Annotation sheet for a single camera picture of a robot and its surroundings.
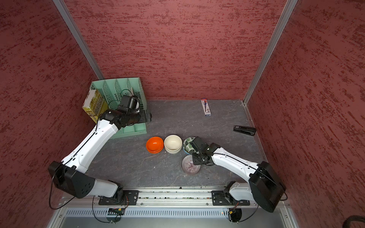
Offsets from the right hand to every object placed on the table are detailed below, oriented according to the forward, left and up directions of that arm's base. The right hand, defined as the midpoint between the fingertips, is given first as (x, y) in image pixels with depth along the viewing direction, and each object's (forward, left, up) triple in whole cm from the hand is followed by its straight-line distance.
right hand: (197, 162), depth 84 cm
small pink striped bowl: (-2, +5, -1) cm, 6 cm away
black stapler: (+22, -36, 0) cm, 42 cm away
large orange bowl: (+10, +27, 0) cm, 29 cm away
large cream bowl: (+10, +15, +1) cm, 18 cm away
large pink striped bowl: (-5, +4, -1) cm, 6 cm away
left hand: (+18, +31, +21) cm, 41 cm away
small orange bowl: (+14, +27, +3) cm, 31 cm away
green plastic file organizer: (+50, +61, +16) cm, 81 cm away
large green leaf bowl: (+7, +6, +1) cm, 9 cm away
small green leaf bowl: (+10, +6, -1) cm, 12 cm away
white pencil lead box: (+46, -10, -1) cm, 47 cm away
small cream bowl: (+15, +15, +3) cm, 22 cm away
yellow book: (+31, +63, +21) cm, 73 cm away
